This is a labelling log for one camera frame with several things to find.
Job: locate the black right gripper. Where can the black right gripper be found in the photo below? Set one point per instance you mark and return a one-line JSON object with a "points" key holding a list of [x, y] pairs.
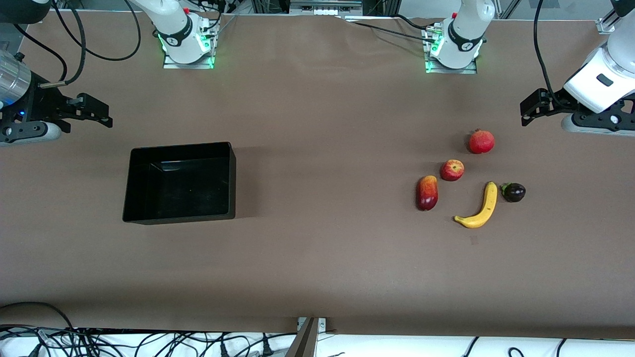
{"points": [[43, 102]]}

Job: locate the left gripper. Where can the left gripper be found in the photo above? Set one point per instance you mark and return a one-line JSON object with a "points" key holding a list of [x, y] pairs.
{"points": [[554, 99]]}

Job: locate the red yellow apple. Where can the red yellow apple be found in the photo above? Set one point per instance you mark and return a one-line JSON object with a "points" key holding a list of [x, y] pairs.
{"points": [[452, 170]]}

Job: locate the yellow banana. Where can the yellow banana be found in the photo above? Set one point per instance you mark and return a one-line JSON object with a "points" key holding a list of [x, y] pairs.
{"points": [[490, 203]]}

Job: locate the black plastic box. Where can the black plastic box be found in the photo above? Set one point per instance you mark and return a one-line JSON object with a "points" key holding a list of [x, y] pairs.
{"points": [[178, 183]]}

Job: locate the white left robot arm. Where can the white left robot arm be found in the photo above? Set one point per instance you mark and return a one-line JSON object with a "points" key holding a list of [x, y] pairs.
{"points": [[466, 29]]}

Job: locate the grey equipment box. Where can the grey equipment box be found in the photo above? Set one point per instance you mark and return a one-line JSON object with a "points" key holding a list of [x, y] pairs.
{"points": [[322, 7]]}

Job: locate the red pomegranate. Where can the red pomegranate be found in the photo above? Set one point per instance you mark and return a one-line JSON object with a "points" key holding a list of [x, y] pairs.
{"points": [[481, 142]]}

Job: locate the dark purple eggplant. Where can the dark purple eggplant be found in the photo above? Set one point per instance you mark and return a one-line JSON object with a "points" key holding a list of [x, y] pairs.
{"points": [[515, 192]]}

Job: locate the red orange mango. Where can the red orange mango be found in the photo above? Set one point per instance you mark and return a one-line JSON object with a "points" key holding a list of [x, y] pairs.
{"points": [[427, 193]]}

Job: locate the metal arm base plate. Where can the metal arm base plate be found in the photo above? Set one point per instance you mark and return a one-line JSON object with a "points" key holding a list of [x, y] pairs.
{"points": [[446, 71], [188, 65]]}

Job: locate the aluminium frame bracket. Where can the aluminium frame bracket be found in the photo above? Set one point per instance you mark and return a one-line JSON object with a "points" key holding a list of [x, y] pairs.
{"points": [[605, 26]]}

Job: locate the small metal post bracket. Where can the small metal post bracket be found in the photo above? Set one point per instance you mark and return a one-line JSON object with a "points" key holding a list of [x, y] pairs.
{"points": [[322, 325]]}

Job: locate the grey metal camera post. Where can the grey metal camera post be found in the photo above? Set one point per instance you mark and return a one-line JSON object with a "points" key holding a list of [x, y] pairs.
{"points": [[305, 342]]}

